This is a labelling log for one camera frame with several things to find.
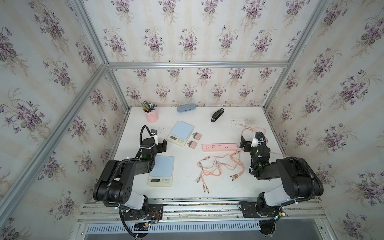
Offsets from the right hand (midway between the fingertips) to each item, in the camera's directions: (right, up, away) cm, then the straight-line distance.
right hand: (253, 137), depth 90 cm
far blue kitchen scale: (-46, +1, +12) cm, 47 cm away
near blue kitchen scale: (-55, -22, -2) cm, 59 cm away
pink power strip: (-19, -7, +4) cm, 21 cm away
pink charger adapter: (-38, -6, +6) cm, 39 cm away
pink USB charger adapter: (-34, -1, +11) cm, 36 cm away
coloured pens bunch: (-69, +20, +15) cm, 74 cm away
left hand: (-60, -2, +3) cm, 60 cm away
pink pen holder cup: (-67, +13, +17) cm, 70 cm away
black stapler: (-19, +14, +20) cm, 31 cm away
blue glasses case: (-43, +21, +28) cm, 56 cm away
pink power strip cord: (+14, +1, +13) cm, 20 cm away
